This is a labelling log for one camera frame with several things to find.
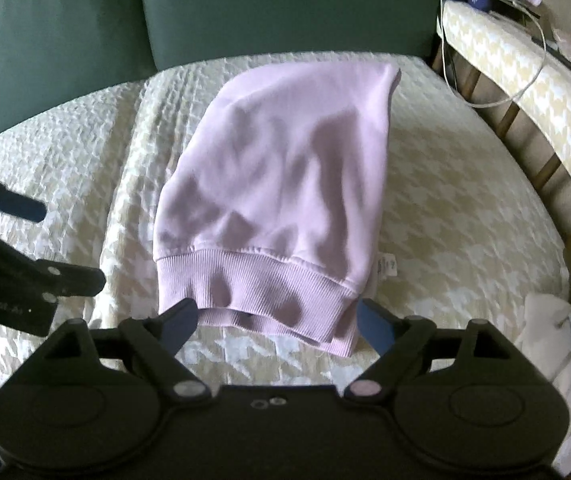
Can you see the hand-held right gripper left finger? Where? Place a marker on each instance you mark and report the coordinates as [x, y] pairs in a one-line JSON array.
[[180, 322]]

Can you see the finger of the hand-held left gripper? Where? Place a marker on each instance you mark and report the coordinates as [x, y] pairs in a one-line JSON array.
[[75, 277], [15, 205]]

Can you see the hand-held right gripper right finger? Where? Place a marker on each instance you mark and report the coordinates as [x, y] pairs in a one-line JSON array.
[[375, 322]]

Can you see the purple and white sweatshirt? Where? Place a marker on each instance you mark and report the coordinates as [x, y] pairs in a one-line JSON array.
[[275, 185]]

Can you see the white garment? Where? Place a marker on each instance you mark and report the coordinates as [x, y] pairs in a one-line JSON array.
[[545, 325]]

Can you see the houndstooth armrest cover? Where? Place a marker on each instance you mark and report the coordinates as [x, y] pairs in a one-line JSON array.
[[515, 60]]

